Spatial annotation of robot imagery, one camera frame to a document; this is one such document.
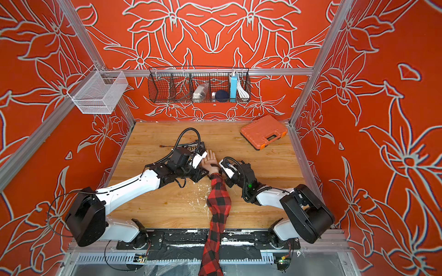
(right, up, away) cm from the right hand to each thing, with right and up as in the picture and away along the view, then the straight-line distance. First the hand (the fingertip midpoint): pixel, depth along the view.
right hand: (220, 168), depth 86 cm
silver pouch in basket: (-11, +40, +5) cm, 42 cm away
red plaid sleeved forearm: (-1, -14, -11) cm, 17 cm away
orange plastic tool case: (+28, +19, +24) cm, 41 cm away
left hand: (-6, 0, -5) cm, 8 cm away
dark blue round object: (+1, +39, +9) cm, 40 cm away
